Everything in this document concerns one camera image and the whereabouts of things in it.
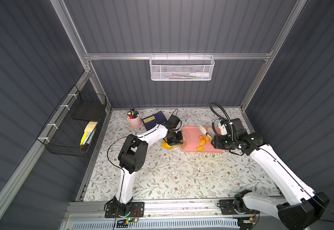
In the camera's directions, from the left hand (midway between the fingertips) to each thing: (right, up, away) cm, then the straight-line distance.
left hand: (184, 144), depth 92 cm
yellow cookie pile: (+14, +1, +7) cm, 16 cm away
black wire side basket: (-60, +10, -19) cm, 64 cm away
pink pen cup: (-35, +13, +14) cm, 40 cm away
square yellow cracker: (+11, -4, +4) cm, 12 cm away
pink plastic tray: (+5, +1, +5) cm, 7 cm away
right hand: (+15, +4, -16) cm, 23 cm away
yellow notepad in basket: (-51, +10, -19) cm, 56 cm away
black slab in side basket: (-53, +21, -13) cm, 59 cm away
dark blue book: (-24, +15, +20) cm, 35 cm away
